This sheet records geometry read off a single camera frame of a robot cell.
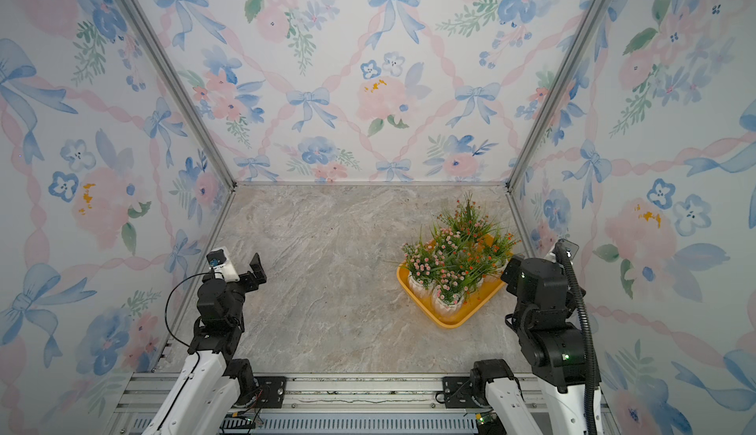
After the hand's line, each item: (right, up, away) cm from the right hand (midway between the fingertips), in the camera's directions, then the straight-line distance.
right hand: (546, 248), depth 62 cm
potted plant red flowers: (-9, +4, +27) cm, 29 cm away
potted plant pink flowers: (-23, -7, +18) cm, 30 cm away
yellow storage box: (-10, -20, +22) cm, 31 cm away
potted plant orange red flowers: (-1, -4, +24) cm, 24 cm away
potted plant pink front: (-17, -13, +15) cm, 26 cm away
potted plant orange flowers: (-10, -7, +16) cm, 20 cm away
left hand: (-73, -5, +19) cm, 76 cm away
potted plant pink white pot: (-16, 0, +23) cm, 28 cm away
